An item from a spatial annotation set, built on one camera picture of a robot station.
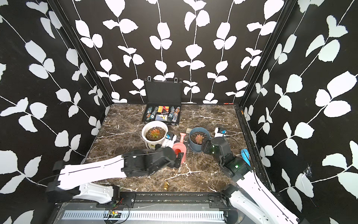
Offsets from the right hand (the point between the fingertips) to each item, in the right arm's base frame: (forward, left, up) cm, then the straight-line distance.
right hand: (204, 138), depth 74 cm
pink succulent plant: (+7, +1, -12) cm, 14 cm away
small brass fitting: (-19, +21, -21) cm, 35 cm away
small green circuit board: (-33, +47, -21) cm, 61 cm away
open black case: (+45, +29, -14) cm, 56 cm away
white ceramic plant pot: (+2, +31, -7) cm, 32 cm away
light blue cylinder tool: (0, -29, -21) cm, 36 cm away
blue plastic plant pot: (+13, +3, -13) cm, 19 cm away
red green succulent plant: (+10, +30, -11) cm, 34 cm away
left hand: (-9, +14, +3) cm, 17 cm away
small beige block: (+18, +8, -19) cm, 28 cm away
